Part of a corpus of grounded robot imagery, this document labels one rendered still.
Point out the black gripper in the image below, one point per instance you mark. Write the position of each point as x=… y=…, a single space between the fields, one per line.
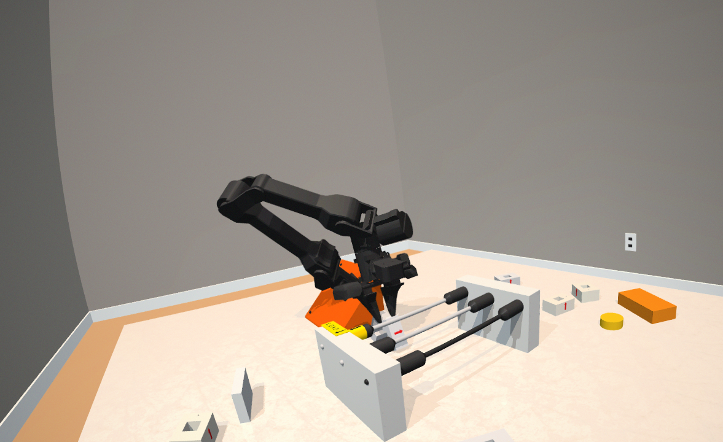
x=363 y=291

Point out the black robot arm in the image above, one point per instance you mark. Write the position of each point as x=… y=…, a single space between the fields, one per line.
x=240 y=202

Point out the yellow short cylinder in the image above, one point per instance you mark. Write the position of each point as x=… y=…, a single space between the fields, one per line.
x=611 y=321

